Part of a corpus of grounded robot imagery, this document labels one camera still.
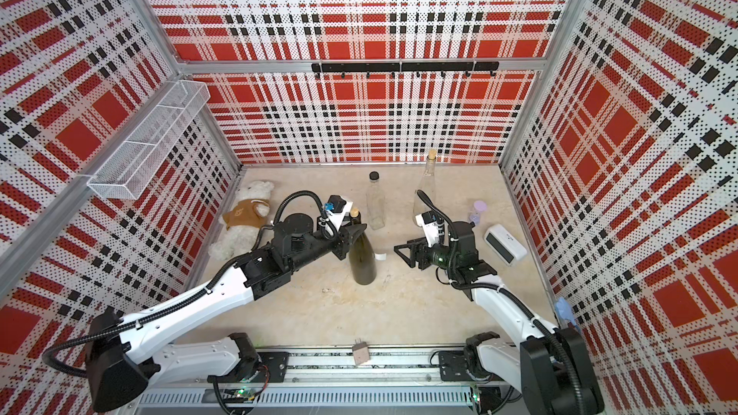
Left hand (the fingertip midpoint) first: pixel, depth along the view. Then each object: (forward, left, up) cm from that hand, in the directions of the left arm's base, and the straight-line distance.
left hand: (364, 222), depth 71 cm
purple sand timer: (+18, -37, -19) cm, 46 cm away
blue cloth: (-20, -46, -6) cm, 50 cm away
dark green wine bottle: (-4, +2, -18) cm, 19 cm away
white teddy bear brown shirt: (+13, +43, -19) cm, 49 cm away
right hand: (0, -11, -13) cm, 17 cm away
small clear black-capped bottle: (+21, -2, -20) cm, 29 cm away
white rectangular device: (+4, -44, -21) cm, 48 cm away
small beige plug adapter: (-25, +1, -24) cm, 35 cm away
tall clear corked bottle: (+21, -19, -11) cm, 30 cm away
